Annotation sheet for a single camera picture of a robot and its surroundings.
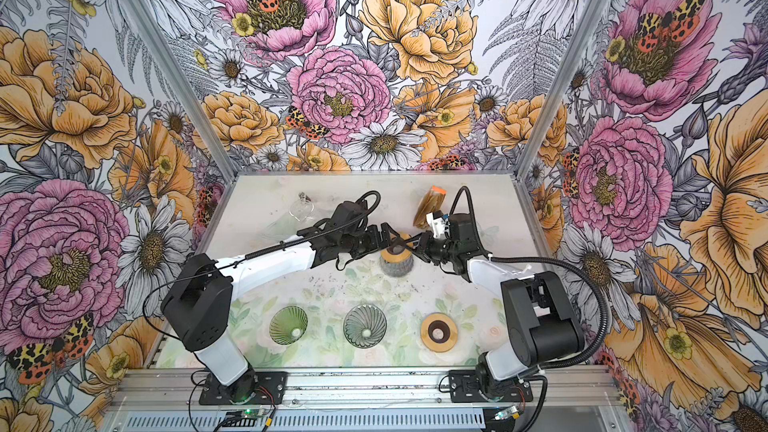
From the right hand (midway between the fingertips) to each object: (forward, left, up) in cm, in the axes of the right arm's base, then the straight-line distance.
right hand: (405, 251), depth 87 cm
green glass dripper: (-17, +32, -8) cm, 37 cm away
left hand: (0, +5, +2) cm, 5 cm away
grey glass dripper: (-18, +11, -9) cm, 23 cm away
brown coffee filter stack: (+21, -10, -3) cm, 23 cm away
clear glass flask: (+18, +41, -11) cm, 46 cm away
